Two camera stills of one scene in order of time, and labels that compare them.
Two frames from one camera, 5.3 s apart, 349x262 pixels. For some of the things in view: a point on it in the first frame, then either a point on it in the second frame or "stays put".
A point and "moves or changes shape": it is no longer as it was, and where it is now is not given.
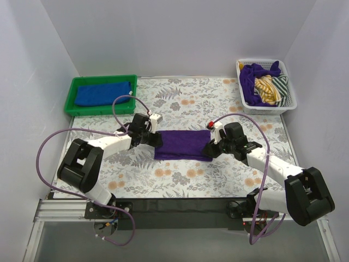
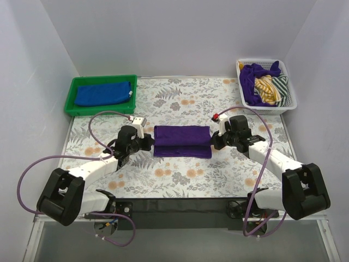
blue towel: [101, 94] stays put
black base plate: [176, 214] stays put
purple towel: [184, 145] moves or changes shape
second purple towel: [248, 74] stays put
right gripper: [210, 149] to [218, 139]
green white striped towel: [281, 82] stays put
